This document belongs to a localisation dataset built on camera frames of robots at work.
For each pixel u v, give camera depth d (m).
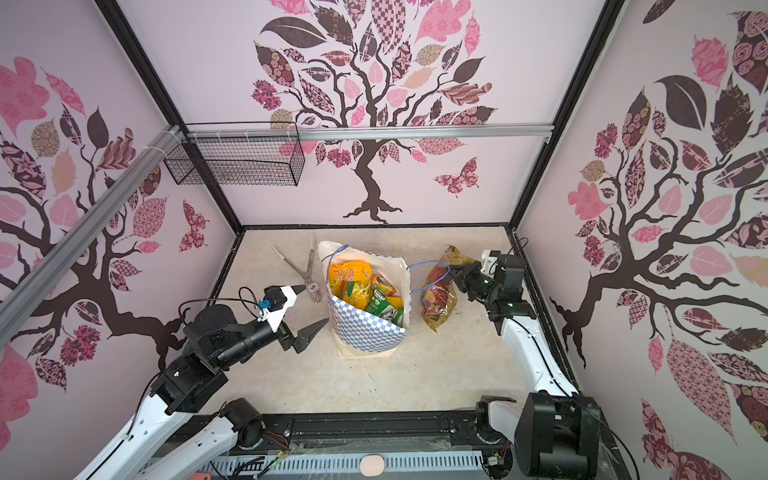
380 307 0.85
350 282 0.86
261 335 0.54
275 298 0.49
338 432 0.74
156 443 0.44
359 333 0.74
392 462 0.70
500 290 0.62
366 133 0.93
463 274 0.72
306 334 0.56
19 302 0.50
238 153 0.95
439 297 0.80
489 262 0.75
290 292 0.53
